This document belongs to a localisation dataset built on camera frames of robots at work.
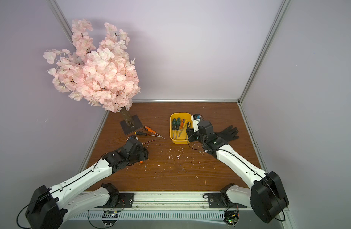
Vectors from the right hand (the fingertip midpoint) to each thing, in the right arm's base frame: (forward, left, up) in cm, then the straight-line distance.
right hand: (189, 127), depth 81 cm
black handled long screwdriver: (+5, +31, -18) cm, 36 cm away
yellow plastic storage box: (+3, +4, -19) cm, 20 cm away
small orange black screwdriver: (-15, +29, -16) cm, 36 cm away
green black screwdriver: (+12, +11, -18) cm, 24 cm away
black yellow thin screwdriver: (-1, +27, -17) cm, 32 cm away
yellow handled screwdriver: (+14, +3, -18) cm, 22 cm away
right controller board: (-41, -21, -21) cm, 50 cm away
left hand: (-12, +25, -10) cm, 29 cm away
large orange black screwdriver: (+8, +27, -17) cm, 33 cm away
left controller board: (-43, +41, -22) cm, 63 cm away
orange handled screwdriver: (+15, +4, -17) cm, 23 cm away
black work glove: (+7, -29, -19) cm, 35 cm away
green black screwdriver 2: (+13, +8, -17) cm, 23 cm away
